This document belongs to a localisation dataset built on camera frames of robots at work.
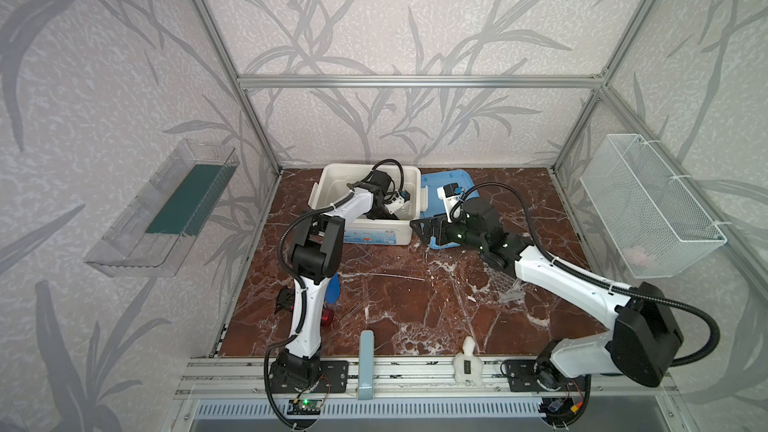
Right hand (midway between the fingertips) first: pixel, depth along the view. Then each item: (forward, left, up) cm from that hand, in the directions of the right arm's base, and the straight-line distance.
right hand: (422, 212), depth 79 cm
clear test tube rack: (-12, -25, -22) cm, 35 cm away
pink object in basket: (-12, -52, -2) cm, 54 cm away
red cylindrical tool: (-21, +26, -19) cm, 38 cm away
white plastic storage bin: (+21, +29, -10) cm, 37 cm away
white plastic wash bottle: (-33, -11, -19) cm, 39 cm away
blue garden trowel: (-12, +27, -23) cm, 37 cm away
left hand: (+13, +9, -20) cm, 25 cm away
